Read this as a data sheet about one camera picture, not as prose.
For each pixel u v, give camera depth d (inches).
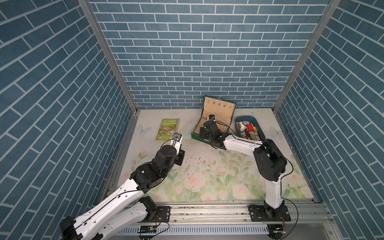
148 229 28.3
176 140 23.4
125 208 18.1
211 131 29.2
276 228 27.8
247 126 42.6
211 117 33.3
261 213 28.8
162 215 28.6
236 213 29.7
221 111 40.3
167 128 41.7
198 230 30.3
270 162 20.4
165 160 20.0
